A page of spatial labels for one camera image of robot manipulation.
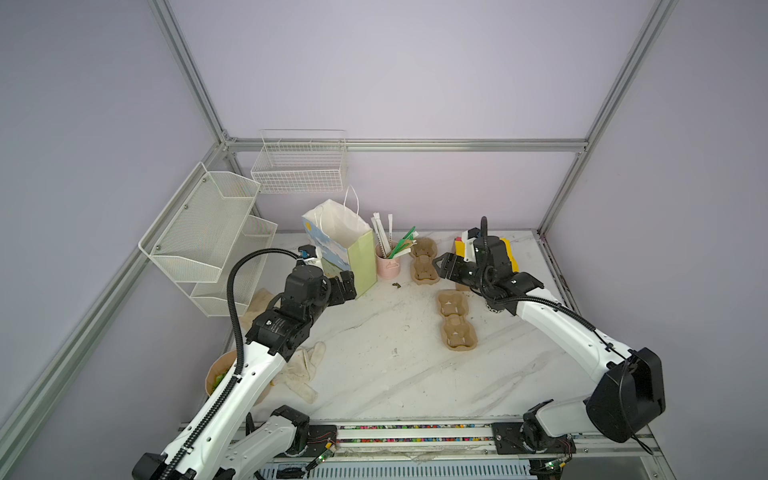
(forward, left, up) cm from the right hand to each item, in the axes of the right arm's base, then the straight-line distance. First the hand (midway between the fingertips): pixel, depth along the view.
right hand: (438, 262), depth 81 cm
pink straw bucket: (+12, +15, -18) cm, 26 cm away
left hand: (-9, +27, +4) cm, 28 cm away
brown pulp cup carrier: (-9, -8, -23) cm, 26 cm away
